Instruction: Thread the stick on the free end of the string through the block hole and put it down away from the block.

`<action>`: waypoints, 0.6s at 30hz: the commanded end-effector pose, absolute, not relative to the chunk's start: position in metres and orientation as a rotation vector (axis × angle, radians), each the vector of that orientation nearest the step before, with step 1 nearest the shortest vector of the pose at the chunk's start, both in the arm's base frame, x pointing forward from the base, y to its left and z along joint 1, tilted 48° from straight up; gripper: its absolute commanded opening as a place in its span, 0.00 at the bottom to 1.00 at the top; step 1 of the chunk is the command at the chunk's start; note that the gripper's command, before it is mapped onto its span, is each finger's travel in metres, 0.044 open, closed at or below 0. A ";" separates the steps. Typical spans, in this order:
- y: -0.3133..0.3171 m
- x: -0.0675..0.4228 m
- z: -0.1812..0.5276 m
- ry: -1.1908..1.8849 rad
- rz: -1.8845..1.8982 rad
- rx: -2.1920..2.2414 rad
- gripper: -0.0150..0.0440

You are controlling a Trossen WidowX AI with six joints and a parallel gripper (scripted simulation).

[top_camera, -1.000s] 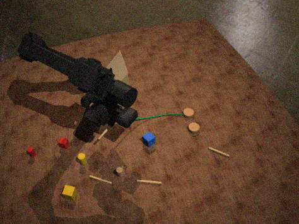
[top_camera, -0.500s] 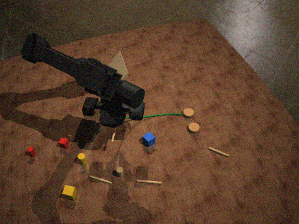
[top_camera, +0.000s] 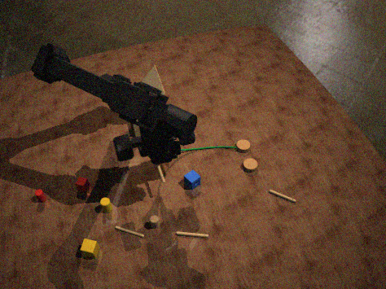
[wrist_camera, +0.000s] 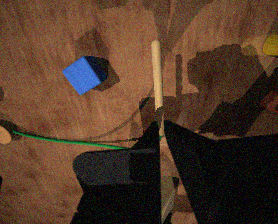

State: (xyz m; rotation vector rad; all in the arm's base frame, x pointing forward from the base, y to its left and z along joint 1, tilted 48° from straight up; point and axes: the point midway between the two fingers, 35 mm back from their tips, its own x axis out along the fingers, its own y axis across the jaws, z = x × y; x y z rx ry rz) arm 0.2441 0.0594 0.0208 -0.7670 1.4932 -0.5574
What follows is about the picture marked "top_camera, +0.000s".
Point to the yellow cylinder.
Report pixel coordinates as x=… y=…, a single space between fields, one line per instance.
x=106 y=204

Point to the blue block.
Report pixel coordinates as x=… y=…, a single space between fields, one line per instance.
x=192 y=179

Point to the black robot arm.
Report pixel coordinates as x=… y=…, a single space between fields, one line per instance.
x=132 y=102

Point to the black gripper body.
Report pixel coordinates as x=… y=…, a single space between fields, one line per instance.
x=124 y=147

